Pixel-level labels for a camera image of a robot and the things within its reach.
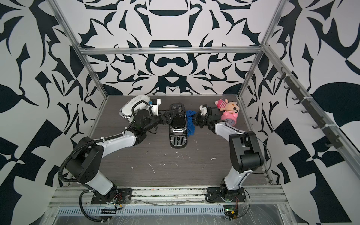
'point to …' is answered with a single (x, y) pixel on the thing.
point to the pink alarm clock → (230, 118)
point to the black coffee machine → (177, 128)
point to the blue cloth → (190, 122)
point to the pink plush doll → (225, 105)
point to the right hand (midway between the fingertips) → (187, 116)
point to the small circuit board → (230, 212)
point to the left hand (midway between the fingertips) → (171, 108)
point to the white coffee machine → (128, 109)
